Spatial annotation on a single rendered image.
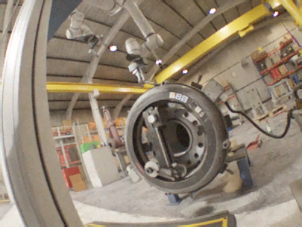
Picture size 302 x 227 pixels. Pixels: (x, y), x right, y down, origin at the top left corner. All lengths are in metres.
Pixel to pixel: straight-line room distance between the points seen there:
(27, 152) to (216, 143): 0.79
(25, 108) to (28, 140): 0.05
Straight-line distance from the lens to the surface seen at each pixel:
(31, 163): 0.23
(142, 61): 1.00
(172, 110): 1.03
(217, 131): 0.82
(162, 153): 0.93
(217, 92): 0.85
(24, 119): 0.25
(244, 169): 1.23
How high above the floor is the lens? 0.60
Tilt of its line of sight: 13 degrees up
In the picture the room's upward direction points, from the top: 21 degrees counter-clockwise
